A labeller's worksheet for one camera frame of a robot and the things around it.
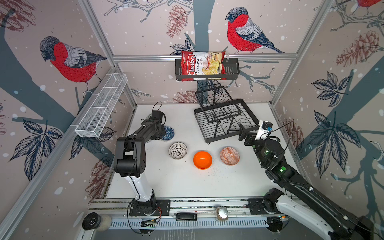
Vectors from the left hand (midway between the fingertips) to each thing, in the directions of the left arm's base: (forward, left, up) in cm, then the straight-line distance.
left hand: (158, 134), depth 96 cm
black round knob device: (-47, +19, +6) cm, 51 cm away
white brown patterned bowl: (-10, -13, -4) cm, 17 cm away
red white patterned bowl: (-14, -46, -4) cm, 48 cm away
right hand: (-11, -50, +23) cm, 56 cm away
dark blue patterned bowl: (+3, -7, -4) cm, 8 cm away
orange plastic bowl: (-17, -29, -1) cm, 34 cm away
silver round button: (-44, -36, +3) cm, 57 cm away
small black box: (-45, -20, -3) cm, 49 cm away
